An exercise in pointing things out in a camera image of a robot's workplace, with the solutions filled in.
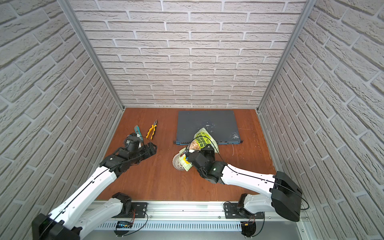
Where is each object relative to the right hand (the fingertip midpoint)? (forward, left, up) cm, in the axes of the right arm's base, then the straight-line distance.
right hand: (208, 145), depth 78 cm
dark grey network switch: (+25, -14, -15) cm, 33 cm away
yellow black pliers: (+28, +36, -16) cm, 48 cm away
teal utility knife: (+25, +47, -16) cm, 56 cm away
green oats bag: (+5, +3, -1) cm, 6 cm away
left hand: (+3, +31, -2) cm, 31 cm away
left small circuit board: (-30, +44, -20) cm, 57 cm away
